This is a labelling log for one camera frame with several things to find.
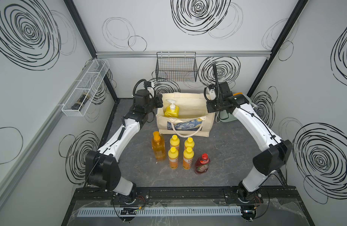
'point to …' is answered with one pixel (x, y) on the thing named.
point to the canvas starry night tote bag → (193, 120)
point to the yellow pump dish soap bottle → (172, 110)
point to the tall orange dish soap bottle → (158, 146)
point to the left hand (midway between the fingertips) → (161, 94)
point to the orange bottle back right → (189, 143)
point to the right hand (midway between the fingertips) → (211, 105)
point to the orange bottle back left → (174, 141)
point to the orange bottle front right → (188, 154)
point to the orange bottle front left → (173, 155)
